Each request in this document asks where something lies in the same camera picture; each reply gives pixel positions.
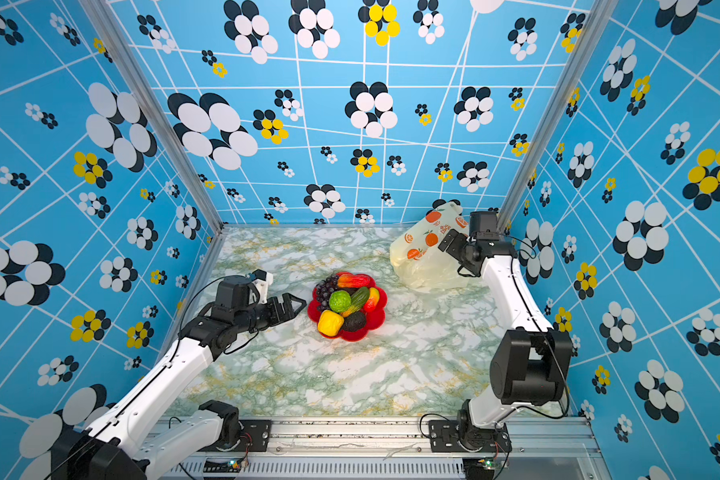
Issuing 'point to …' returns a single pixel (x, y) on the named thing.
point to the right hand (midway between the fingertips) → (457, 249)
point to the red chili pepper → (353, 280)
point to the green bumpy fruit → (339, 301)
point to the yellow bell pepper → (330, 323)
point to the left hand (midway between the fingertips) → (297, 306)
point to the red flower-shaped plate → (381, 294)
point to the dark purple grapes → (324, 289)
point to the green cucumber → (359, 298)
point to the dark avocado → (355, 322)
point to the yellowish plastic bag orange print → (415, 254)
